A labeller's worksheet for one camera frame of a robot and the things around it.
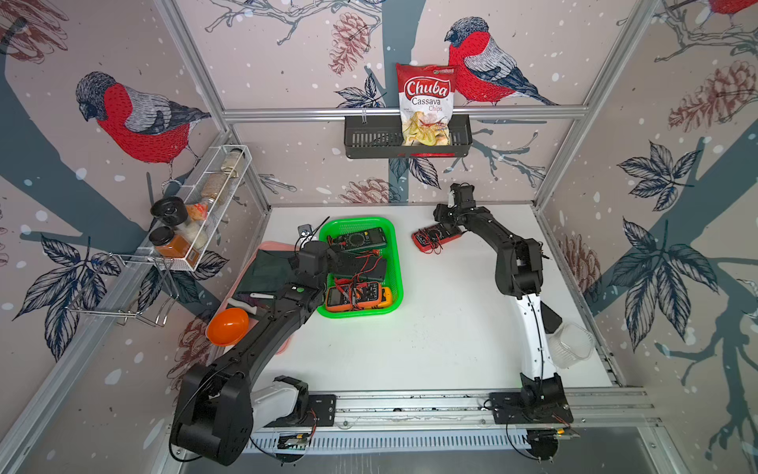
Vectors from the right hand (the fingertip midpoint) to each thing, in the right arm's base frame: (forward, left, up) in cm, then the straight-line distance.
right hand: (437, 211), depth 113 cm
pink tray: (-32, +70, -3) cm, 77 cm away
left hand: (-29, +37, +16) cm, 49 cm away
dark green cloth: (-27, +61, -6) cm, 68 cm away
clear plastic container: (-49, -36, -5) cm, 60 cm away
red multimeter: (-14, +4, 0) cm, 14 cm away
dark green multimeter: (-17, +29, +3) cm, 34 cm away
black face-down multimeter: (-29, +27, +4) cm, 40 cm away
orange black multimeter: (-40, +28, +4) cm, 49 cm away
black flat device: (-42, -32, -4) cm, 53 cm away
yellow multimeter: (-38, +19, +1) cm, 42 cm away
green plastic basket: (-33, +16, +2) cm, 37 cm away
